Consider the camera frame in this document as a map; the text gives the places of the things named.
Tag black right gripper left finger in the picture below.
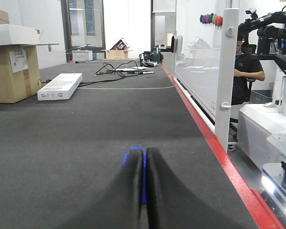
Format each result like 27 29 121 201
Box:
54 149 150 229

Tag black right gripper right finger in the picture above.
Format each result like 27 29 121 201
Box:
145 147 258 229

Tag blue plastic box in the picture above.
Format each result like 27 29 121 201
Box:
122 146 148 205

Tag white wheeled robot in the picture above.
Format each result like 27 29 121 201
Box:
237 54 286 215

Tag white paper sheets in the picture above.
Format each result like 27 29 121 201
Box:
115 66 155 73

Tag clear guard panel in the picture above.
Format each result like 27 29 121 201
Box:
174 30 222 120

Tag long white carton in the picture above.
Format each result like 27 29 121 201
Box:
37 73 83 101

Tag black bag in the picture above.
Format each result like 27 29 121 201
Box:
138 51 164 64

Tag open cardboard box with packs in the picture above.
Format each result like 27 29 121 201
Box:
102 39 134 60

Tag dark green bottle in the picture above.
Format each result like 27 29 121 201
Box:
153 46 161 63

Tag person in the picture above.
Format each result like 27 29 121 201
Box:
231 39 266 105

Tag black mounted screen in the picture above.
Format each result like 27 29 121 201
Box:
171 35 184 54

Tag large brown cardboard box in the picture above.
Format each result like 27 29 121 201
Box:
0 44 42 104

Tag black office chair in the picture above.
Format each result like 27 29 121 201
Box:
229 43 257 151

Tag row of coloured spools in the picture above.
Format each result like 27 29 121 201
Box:
199 12 224 27

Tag white flat box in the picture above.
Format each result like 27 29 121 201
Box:
0 23 44 47

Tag black cable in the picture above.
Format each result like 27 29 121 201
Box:
41 60 156 88

